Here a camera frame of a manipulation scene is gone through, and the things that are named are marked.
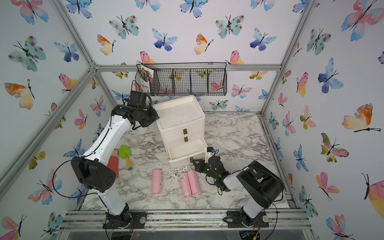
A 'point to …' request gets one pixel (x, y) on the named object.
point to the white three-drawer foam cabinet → (182, 122)
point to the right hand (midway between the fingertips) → (192, 160)
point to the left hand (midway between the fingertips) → (161, 115)
